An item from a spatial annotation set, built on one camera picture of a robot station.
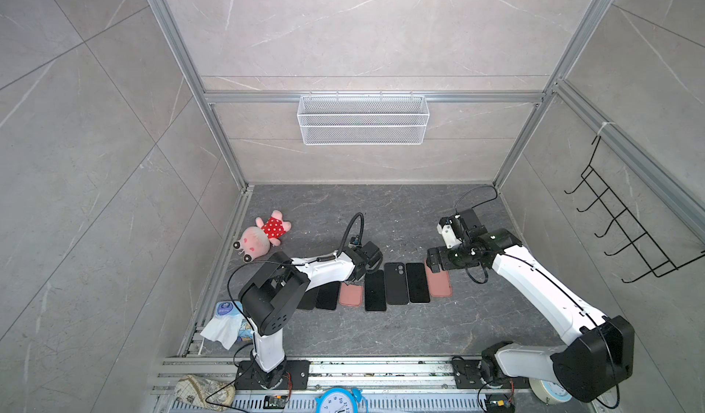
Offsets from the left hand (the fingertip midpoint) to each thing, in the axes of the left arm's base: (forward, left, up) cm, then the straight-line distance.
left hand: (353, 270), depth 93 cm
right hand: (-4, -28, +13) cm, 31 cm away
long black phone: (-9, +8, -1) cm, 12 cm away
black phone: (-7, -7, 0) cm, 10 cm away
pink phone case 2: (-8, +1, -1) cm, 9 cm away
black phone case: (-5, -14, -1) cm, 15 cm away
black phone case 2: (-9, +15, -2) cm, 18 cm away
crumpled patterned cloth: (-34, +39, +4) cm, 52 cm away
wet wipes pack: (-19, +36, +6) cm, 41 cm away
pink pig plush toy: (+9, +34, +6) cm, 35 cm away
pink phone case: (-6, -28, +2) cm, 29 cm away
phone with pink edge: (-5, -21, -1) cm, 22 cm away
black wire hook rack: (-18, -65, +34) cm, 75 cm away
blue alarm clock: (-37, +4, +1) cm, 37 cm away
